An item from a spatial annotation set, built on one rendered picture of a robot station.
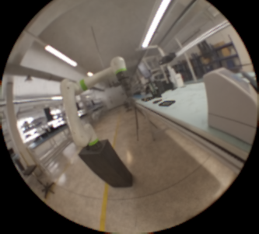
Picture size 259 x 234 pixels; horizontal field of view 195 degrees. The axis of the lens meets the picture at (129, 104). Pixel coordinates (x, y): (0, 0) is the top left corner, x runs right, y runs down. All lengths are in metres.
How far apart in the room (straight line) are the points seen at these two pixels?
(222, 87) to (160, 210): 1.15
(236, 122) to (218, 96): 0.08
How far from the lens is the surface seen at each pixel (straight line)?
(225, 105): 0.21
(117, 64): 0.57
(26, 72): 3.45
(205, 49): 2.39
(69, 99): 0.57
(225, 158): 0.28
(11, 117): 3.77
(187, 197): 1.18
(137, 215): 1.21
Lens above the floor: 1.15
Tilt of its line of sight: 7 degrees down
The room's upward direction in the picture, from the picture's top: 21 degrees counter-clockwise
